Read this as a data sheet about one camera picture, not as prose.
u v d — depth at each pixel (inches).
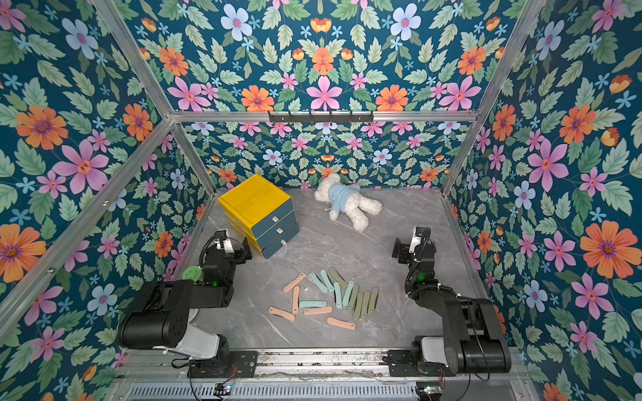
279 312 33.1
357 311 33.1
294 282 35.6
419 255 26.2
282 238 38.2
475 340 16.6
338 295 34.3
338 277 35.8
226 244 31.4
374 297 33.9
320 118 36.6
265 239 34.1
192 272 34.9
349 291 34.8
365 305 33.2
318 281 35.7
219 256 28.5
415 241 31.0
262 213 33.2
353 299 33.9
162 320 17.6
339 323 32.2
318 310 33.2
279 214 34.1
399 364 28.9
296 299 33.9
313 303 33.9
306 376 28.5
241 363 29.0
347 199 41.1
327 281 35.7
